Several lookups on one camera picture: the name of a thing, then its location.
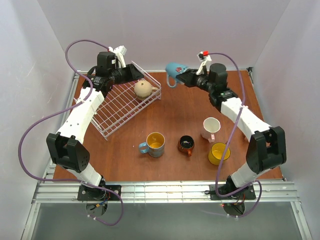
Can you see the white wire dish rack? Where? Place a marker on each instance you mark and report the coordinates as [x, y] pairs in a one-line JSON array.
[[122, 104]]

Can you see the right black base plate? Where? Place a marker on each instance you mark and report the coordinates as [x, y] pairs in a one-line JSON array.
[[247, 193]]

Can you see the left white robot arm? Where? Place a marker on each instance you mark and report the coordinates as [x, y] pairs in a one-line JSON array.
[[66, 146]]

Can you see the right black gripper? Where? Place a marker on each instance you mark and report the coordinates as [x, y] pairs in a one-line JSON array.
[[191, 78]]

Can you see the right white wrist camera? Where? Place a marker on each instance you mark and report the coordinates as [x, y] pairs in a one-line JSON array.
[[204, 58]]

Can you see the light pink faceted mug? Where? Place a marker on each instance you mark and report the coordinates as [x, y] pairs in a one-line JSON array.
[[210, 127]]

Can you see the teal dotted mug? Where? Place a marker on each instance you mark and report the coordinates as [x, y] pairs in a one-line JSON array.
[[174, 69]]

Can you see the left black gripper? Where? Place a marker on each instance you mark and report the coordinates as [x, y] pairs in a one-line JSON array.
[[128, 73]]

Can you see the beige round mug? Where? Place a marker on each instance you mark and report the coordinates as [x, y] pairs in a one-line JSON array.
[[143, 89]]

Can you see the aluminium frame rail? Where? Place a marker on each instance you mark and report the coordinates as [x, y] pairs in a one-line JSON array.
[[164, 198]]

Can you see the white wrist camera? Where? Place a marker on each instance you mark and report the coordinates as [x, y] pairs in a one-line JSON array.
[[204, 58], [120, 52]]

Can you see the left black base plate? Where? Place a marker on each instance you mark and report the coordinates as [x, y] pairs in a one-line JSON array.
[[86, 193]]

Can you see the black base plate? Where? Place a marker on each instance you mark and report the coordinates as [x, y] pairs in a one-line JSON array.
[[247, 193], [86, 193]]

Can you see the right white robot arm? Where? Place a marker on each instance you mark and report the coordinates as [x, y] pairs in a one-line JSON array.
[[267, 144]]

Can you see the small orange cup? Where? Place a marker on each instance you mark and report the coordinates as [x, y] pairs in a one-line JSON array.
[[186, 145]]

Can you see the blue mug with yellow inside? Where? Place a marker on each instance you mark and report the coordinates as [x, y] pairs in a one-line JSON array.
[[154, 145]]

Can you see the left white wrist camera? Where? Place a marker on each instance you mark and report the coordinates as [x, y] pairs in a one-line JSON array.
[[120, 52]]

